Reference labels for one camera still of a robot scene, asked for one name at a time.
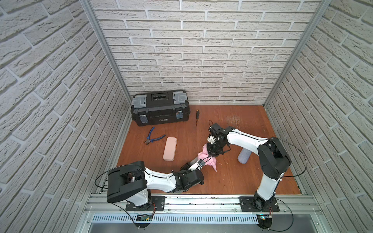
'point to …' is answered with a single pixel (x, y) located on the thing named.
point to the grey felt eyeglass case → (189, 164)
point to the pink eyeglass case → (170, 149)
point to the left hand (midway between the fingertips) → (195, 166)
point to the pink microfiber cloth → (204, 155)
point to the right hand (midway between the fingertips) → (209, 155)
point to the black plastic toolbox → (160, 108)
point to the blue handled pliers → (148, 140)
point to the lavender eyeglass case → (244, 156)
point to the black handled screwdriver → (197, 116)
